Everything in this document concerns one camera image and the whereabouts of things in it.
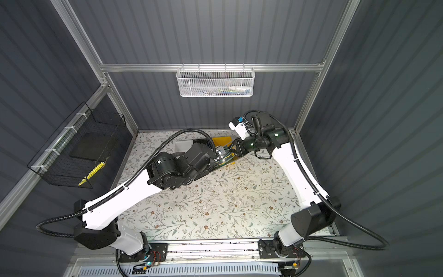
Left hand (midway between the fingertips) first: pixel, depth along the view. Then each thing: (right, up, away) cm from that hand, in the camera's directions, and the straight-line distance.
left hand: (201, 156), depth 67 cm
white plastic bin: (-19, +4, +49) cm, 53 cm away
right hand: (+11, +2, +5) cm, 12 cm away
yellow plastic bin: (+7, +8, +51) cm, 52 cm away
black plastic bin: (-4, +7, +23) cm, 24 cm away
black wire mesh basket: (-53, +2, +6) cm, 54 cm away
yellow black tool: (-44, -6, +3) cm, 44 cm away
